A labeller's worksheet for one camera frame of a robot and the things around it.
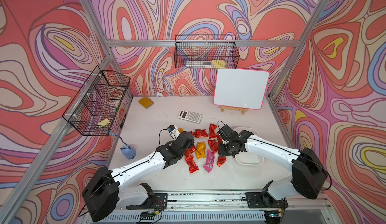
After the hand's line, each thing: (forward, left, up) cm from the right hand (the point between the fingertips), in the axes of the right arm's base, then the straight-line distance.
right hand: (223, 156), depth 84 cm
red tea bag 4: (-2, +19, -2) cm, 19 cm away
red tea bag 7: (+17, +17, -1) cm, 24 cm away
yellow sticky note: (+9, +60, +23) cm, 65 cm away
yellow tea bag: (+4, +13, -1) cm, 13 cm away
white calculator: (+31, +19, -2) cm, 37 cm away
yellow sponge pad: (+47, +53, -3) cm, 71 cm away
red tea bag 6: (-2, +1, -2) cm, 3 cm away
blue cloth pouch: (+3, +53, +4) cm, 53 cm away
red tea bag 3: (+7, +5, -1) cm, 8 cm away
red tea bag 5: (+4, +20, -1) cm, 20 cm away
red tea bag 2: (+16, +5, -3) cm, 17 cm away
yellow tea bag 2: (+19, +25, -2) cm, 32 cm away
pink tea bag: (-5, +9, 0) cm, 10 cm away
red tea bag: (+16, +13, -2) cm, 21 cm away
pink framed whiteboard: (+42, -17, +13) cm, 47 cm away
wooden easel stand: (+33, -19, 0) cm, 38 cm away
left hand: (+8, +17, +9) cm, 21 cm away
